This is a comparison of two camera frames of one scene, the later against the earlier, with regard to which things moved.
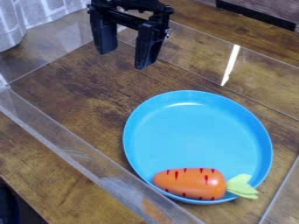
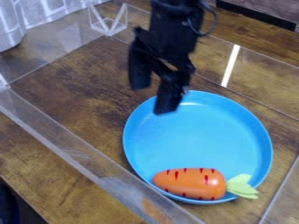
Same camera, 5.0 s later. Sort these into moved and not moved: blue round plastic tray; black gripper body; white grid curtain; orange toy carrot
Moved: black gripper body
Not moved: orange toy carrot; white grid curtain; blue round plastic tray
